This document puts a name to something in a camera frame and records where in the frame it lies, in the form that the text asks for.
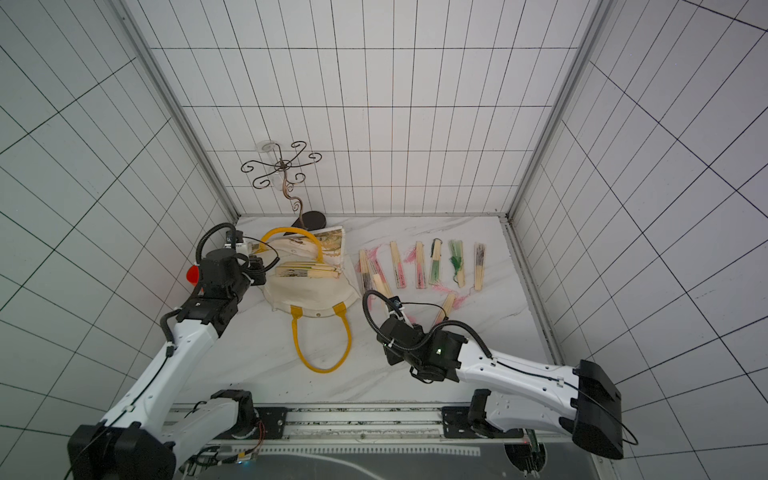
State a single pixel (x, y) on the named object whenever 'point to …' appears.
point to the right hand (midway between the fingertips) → (391, 329)
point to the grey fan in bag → (307, 269)
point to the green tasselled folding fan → (456, 259)
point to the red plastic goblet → (193, 275)
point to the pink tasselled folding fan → (416, 255)
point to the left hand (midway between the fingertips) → (254, 262)
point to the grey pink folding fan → (479, 266)
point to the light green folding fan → (435, 274)
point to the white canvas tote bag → (320, 326)
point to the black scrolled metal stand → (284, 164)
